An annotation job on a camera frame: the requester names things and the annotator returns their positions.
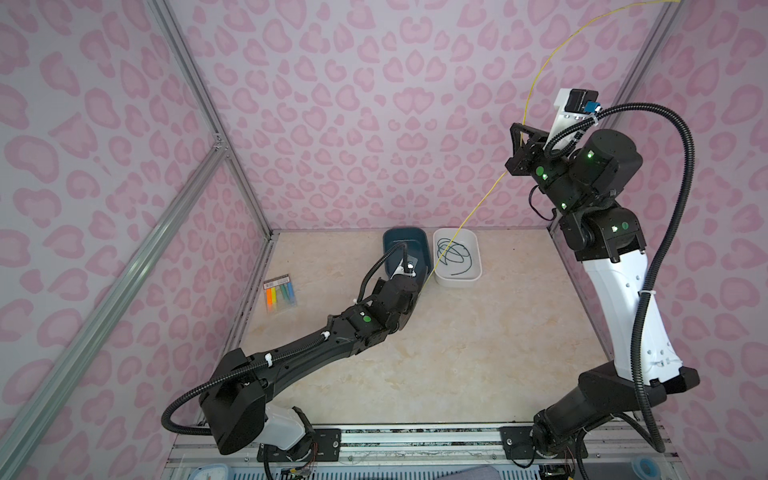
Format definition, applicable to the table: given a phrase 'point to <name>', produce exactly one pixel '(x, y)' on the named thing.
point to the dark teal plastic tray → (417, 241)
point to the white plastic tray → (461, 263)
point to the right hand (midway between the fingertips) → (515, 120)
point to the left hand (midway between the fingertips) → (401, 274)
